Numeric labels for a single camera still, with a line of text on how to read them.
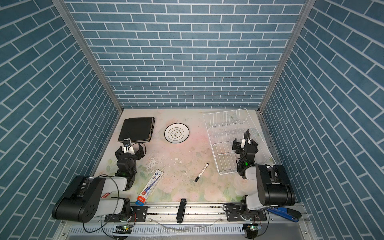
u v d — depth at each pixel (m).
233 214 0.73
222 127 1.02
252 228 0.71
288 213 0.72
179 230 0.70
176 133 1.05
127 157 0.70
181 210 0.74
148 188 0.81
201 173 0.87
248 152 0.73
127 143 0.75
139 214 0.73
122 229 0.72
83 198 0.42
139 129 1.02
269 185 0.45
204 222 0.72
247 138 0.78
